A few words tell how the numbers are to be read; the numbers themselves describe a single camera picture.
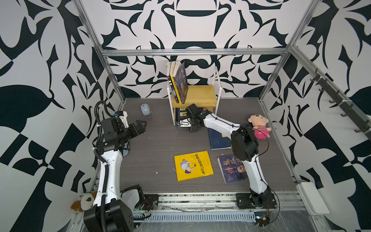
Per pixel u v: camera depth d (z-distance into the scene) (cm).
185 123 87
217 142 95
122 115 70
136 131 67
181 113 101
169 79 76
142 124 70
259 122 97
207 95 96
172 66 80
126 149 67
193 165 85
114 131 58
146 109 104
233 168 83
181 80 85
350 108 55
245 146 56
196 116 75
